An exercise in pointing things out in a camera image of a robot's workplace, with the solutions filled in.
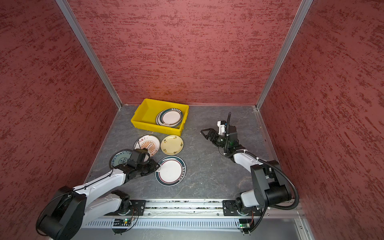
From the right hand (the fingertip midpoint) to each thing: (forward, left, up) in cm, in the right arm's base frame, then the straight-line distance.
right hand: (202, 136), depth 87 cm
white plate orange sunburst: (+4, +35, -12) cm, 37 cm away
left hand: (-14, +27, -13) cm, 33 cm away
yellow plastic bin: (+30, +43, -11) cm, 53 cm away
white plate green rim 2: (-15, +19, -14) cm, 28 cm away
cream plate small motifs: (+2, +20, -13) cm, 24 cm away
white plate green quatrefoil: (+24, +23, -9) cm, 34 cm away
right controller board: (-42, -19, -14) cm, 48 cm away
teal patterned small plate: (-5, +53, -13) cm, 54 cm away
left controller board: (-40, +42, -14) cm, 59 cm away
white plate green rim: (+14, +19, -8) cm, 25 cm away
